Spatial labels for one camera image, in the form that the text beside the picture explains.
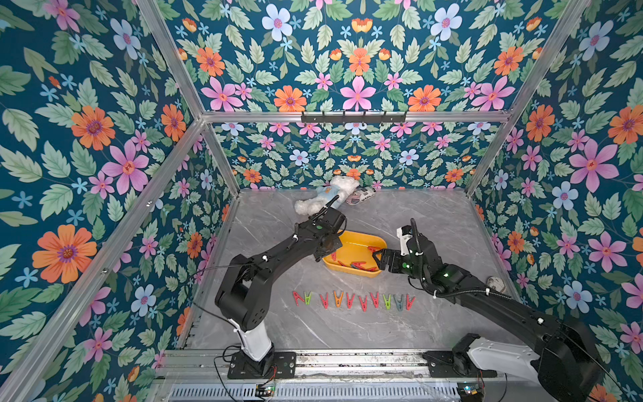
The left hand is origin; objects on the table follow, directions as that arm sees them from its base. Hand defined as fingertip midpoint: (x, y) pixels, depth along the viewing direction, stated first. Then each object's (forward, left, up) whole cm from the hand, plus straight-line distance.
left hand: (336, 245), depth 90 cm
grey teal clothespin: (-20, -20, -8) cm, 30 cm away
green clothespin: (-15, +12, -9) cm, 21 cm away
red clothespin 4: (-19, -8, -10) cm, 23 cm away
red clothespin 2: (-17, +5, -9) cm, 20 cm away
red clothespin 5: (-18, -12, -9) cm, 23 cm away
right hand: (-8, -14, +6) cm, 17 cm away
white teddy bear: (+32, -4, -1) cm, 32 cm away
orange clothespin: (-17, +1, -9) cm, 19 cm away
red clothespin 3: (-18, -3, -10) cm, 20 cm away
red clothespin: (-14, +15, -9) cm, 23 cm away
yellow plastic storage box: (+2, -8, -13) cm, 15 cm away
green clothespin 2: (-19, -16, -9) cm, 26 cm away
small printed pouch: (+31, -13, -7) cm, 34 cm away
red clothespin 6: (-20, -24, -10) cm, 33 cm away
